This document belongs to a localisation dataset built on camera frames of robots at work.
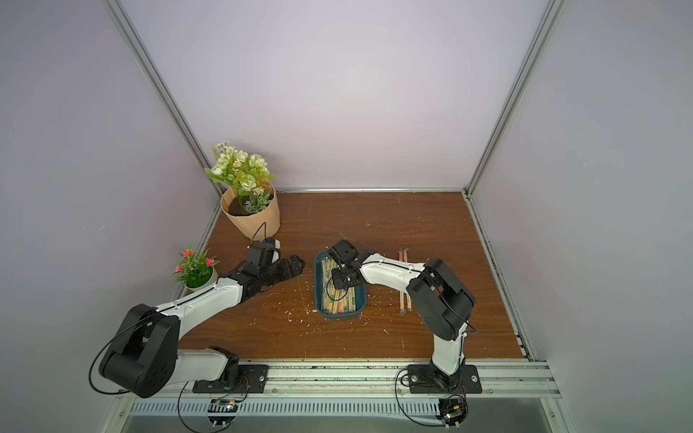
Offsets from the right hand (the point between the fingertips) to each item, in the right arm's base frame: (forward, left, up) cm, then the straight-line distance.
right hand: (339, 273), depth 91 cm
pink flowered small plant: (-4, +45, +9) cm, 46 cm away
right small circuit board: (-37, -33, -5) cm, 49 cm away
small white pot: (-7, +42, +4) cm, 42 cm away
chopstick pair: (-5, -21, -4) cm, 22 cm away
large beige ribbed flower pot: (+14, +31, +8) cm, 34 cm away
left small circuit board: (-38, +30, -4) cm, 48 cm away
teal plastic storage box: (-5, -8, -3) cm, 10 cm away
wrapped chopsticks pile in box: (-9, 0, -1) cm, 9 cm away
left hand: (+1, +13, +4) cm, 14 cm away
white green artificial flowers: (+22, +31, +26) cm, 46 cm away
